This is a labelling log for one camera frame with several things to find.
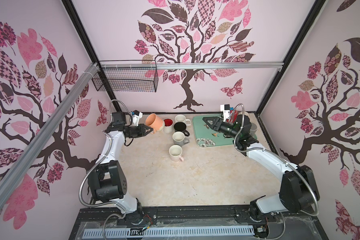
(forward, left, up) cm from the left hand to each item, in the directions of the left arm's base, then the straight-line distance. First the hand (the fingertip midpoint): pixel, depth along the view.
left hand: (151, 130), depth 84 cm
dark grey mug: (+9, -65, -7) cm, 66 cm away
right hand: (-1, -30, +12) cm, 32 cm away
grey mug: (+5, -16, -14) cm, 21 cm away
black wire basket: (+35, +18, +14) cm, 41 cm away
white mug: (+23, -17, -14) cm, 32 cm away
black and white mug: (+13, -17, -12) cm, 24 cm away
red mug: (-3, -44, +15) cm, 46 cm away
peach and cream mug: (+3, -3, +4) cm, 6 cm away
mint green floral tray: (+10, -35, -19) cm, 41 cm away
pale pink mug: (-6, -14, -15) cm, 21 cm away
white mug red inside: (+14, -8, -13) cm, 21 cm away
